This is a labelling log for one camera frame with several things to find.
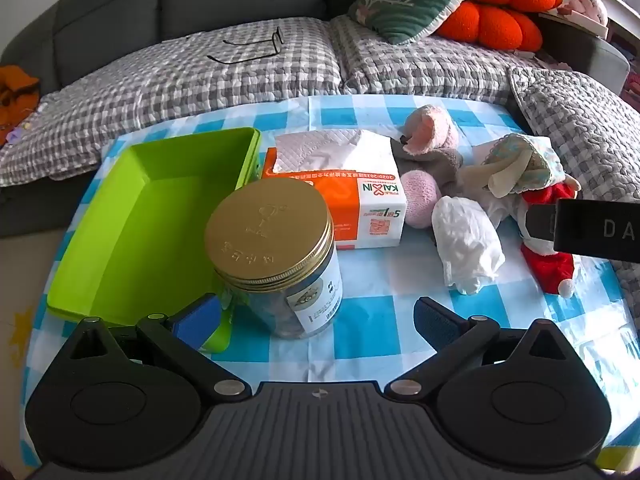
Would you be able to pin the blue checked tablecloth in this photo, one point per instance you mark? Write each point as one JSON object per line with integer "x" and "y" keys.
{"x": 380, "y": 310}

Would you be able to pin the small purple toy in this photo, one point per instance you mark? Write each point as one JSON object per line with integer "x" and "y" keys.
{"x": 14, "y": 135}

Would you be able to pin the floral dressed rabbit doll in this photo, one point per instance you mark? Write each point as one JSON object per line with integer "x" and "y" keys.
{"x": 535, "y": 160}

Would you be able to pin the white shelf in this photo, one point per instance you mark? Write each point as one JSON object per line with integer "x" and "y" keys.
{"x": 625, "y": 2}

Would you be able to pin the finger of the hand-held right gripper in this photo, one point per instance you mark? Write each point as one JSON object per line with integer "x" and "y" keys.
{"x": 590, "y": 230}

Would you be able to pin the black frame glasses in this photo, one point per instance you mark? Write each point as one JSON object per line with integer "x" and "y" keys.
{"x": 278, "y": 40}

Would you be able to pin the green plastic tray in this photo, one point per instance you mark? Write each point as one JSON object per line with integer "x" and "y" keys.
{"x": 150, "y": 220}

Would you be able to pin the grey checked sofa cover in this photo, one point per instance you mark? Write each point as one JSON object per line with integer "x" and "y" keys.
{"x": 400, "y": 65}
{"x": 175, "y": 90}
{"x": 590, "y": 120}

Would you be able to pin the pink knitted hat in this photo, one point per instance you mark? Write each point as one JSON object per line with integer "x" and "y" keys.
{"x": 420, "y": 199}

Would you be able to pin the grey mouse plush pink ears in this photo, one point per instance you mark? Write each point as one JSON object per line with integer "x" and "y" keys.
{"x": 430, "y": 160}

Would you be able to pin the red santa suit doll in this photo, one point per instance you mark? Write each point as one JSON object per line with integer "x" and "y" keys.
{"x": 547, "y": 270}

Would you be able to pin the clear jar with gold lid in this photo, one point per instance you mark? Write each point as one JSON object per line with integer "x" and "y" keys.
{"x": 270, "y": 232}

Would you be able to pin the orange carrot plush pillow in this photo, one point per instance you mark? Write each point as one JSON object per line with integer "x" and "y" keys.
{"x": 500, "y": 20}

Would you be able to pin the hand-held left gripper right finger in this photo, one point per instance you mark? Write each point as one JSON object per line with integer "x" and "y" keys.
{"x": 434, "y": 321}

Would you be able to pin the pink plush toy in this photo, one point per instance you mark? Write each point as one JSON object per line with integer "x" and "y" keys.
{"x": 585, "y": 7}

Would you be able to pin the orange and white tissue pack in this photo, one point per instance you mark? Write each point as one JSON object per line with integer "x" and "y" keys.
{"x": 360, "y": 205}

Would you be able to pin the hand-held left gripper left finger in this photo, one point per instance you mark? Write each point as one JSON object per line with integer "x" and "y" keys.
{"x": 197, "y": 319}

